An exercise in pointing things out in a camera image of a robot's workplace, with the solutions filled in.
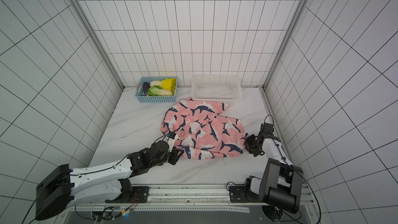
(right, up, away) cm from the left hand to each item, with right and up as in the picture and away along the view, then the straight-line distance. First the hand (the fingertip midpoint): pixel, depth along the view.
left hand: (178, 153), depth 81 cm
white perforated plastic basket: (+30, +38, +37) cm, 61 cm away
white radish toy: (-23, +41, +34) cm, 58 cm away
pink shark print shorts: (+11, +9, +12) cm, 19 cm away
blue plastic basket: (-35, +31, +35) cm, 59 cm away
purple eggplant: (-31, +39, +36) cm, 62 cm away
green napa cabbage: (-18, +35, +27) cm, 48 cm away
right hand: (+35, +4, +8) cm, 36 cm away
